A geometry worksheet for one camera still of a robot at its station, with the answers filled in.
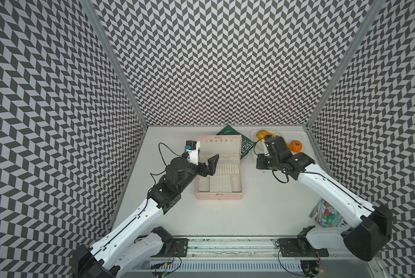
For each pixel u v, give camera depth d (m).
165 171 0.52
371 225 0.38
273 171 0.68
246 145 1.05
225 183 0.85
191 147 0.59
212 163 0.63
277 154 0.58
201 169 0.63
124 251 0.42
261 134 1.11
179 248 0.72
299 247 0.66
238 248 0.74
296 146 1.01
